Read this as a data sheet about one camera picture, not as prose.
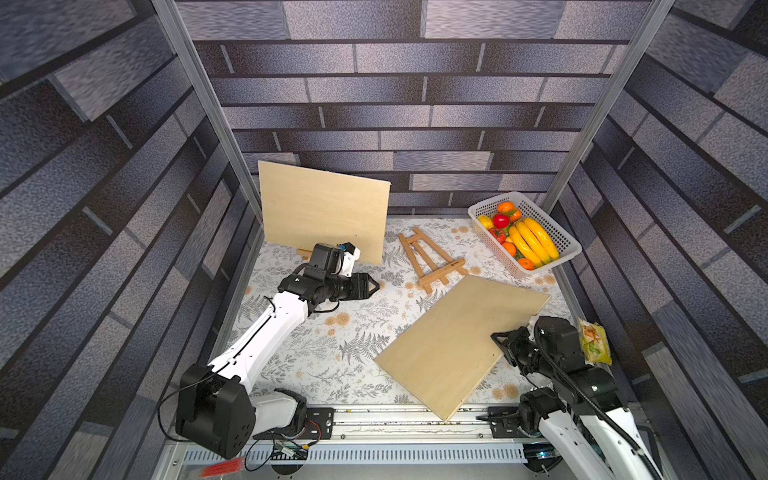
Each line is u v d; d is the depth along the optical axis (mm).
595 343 830
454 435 729
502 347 697
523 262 998
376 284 772
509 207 1126
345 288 682
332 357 853
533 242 1006
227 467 668
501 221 1067
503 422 732
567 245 1028
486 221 1094
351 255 742
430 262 1065
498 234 1067
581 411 487
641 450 443
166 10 683
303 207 984
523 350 639
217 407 393
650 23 710
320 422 742
